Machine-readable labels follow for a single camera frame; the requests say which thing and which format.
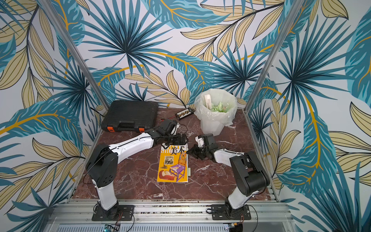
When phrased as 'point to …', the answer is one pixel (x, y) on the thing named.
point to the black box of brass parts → (184, 113)
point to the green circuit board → (111, 227)
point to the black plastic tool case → (130, 116)
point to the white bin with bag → (216, 108)
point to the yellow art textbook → (173, 164)
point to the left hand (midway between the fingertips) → (182, 142)
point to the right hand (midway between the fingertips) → (186, 151)
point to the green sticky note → (189, 171)
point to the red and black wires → (163, 119)
